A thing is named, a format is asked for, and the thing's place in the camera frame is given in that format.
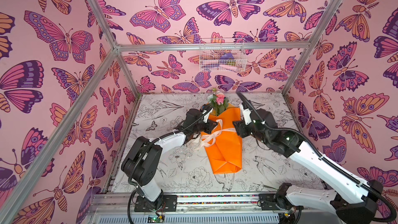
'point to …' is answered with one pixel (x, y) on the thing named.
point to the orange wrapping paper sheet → (224, 144)
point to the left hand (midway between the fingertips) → (219, 122)
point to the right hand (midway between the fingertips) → (238, 117)
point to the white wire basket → (222, 55)
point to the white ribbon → (209, 141)
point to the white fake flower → (212, 98)
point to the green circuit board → (154, 219)
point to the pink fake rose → (221, 103)
